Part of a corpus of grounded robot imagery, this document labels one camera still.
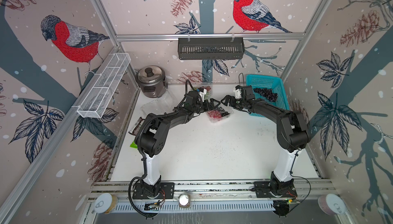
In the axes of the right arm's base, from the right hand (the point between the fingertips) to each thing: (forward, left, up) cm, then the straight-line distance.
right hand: (227, 100), depth 99 cm
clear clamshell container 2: (+10, +12, -5) cm, 16 cm away
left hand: (-7, +6, +6) cm, 11 cm away
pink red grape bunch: (-9, +8, -3) cm, 12 cm away
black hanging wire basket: (+30, +11, +20) cm, 38 cm away
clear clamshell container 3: (+4, +44, -9) cm, 45 cm away
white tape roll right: (-54, -43, -6) cm, 69 cm away
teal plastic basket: (+21, -38, -3) cm, 44 cm away
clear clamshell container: (-4, +1, -7) cm, 8 cm away
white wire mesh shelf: (-21, +67, +22) cm, 74 cm away
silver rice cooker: (+10, +51, +9) cm, 52 cm away
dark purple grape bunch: (+13, -32, -6) cm, 35 cm away
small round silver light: (-56, +22, +1) cm, 60 cm away
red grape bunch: (+18, +13, -6) cm, 23 cm away
